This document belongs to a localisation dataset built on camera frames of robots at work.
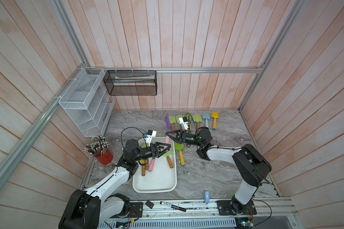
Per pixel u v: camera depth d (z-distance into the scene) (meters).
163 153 0.69
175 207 0.74
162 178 0.83
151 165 0.86
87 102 0.68
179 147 0.95
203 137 0.66
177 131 0.72
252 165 0.48
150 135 0.71
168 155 0.93
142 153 0.65
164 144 0.69
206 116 1.14
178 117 0.74
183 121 0.75
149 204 0.75
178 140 0.70
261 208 0.75
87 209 0.40
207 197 0.76
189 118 1.12
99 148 0.78
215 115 1.15
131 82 1.02
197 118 1.14
